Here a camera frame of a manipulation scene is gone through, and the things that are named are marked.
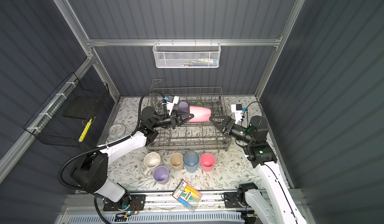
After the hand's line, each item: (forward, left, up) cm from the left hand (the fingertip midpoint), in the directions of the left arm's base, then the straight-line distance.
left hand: (193, 116), depth 67 cm
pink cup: (-9, -8, -32) cm, 34 cm away
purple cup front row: (-15, +19, -31) cm, 39 cm away
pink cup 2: (+2, -3, -1) cm, 4 cm away
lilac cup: (+21, +5, -17) cm, 28 cm away
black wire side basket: (+6, +62, -4) cm, 63 cm away
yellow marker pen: (-1, +50, -5) cm, 51 cm away
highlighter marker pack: (-26, +4, -31) cm, 41 cm away
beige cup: (-9, +10, -29) cm, 32 cm away
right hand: (-6, -8, +1) cm, 10 cm away
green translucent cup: (+20, -5, -14) cm, 24 cm away
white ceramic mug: (-7, +25, -31) cm, 40 cm away
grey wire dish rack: (+10, -9, -35) cm, 37 cm away
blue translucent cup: (-9, +2, -27) cm, 28 cm away
